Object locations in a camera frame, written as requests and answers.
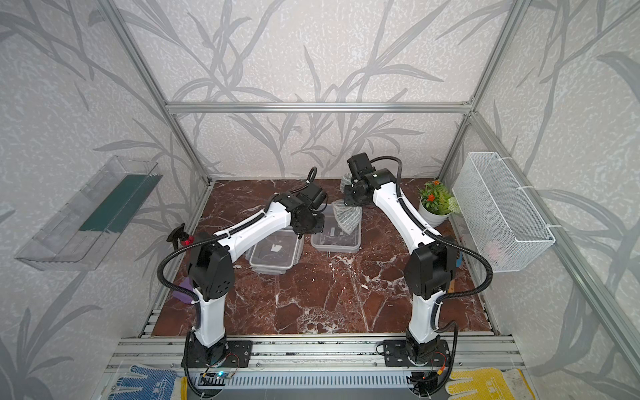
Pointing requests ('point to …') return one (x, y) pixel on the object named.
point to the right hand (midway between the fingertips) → (351, 196)
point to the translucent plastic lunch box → (335, 238)
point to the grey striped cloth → (349, 217)
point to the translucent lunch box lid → (277, 254)
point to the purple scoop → (183, 296)
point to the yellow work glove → (489, 383)
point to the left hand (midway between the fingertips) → (320, 229)
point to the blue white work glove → (157, 385)
